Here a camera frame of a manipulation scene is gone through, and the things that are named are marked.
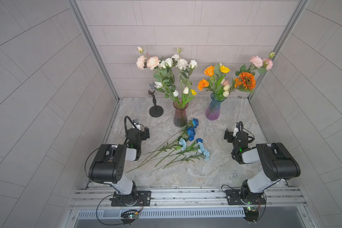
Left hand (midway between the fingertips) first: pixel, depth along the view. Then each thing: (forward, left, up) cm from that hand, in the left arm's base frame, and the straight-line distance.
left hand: (141, 125), depth 95 cm
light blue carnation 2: (-17, -39, 0) cm, 42 cm away
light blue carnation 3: (-20, -42, 0) cm, 46 cm away
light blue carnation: (-14, -28, +1) cm, 31 cm away
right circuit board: (-48, -61, -4) cm, 77 cm away
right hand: (-1, -63, 0) cm, 63 cm away
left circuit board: (-49, -2, -2) cm, 49 cm away
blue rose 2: (-5, -33, +2) cm, 34 cm away
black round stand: (+14, -8, -2) cm, 17 cm away
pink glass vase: (+4, -27, +6) cm, 28 cm away
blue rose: (+2, -37, +1) cm, 37 cm away
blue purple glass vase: (+17, -52, -2) cm, 55 cm away
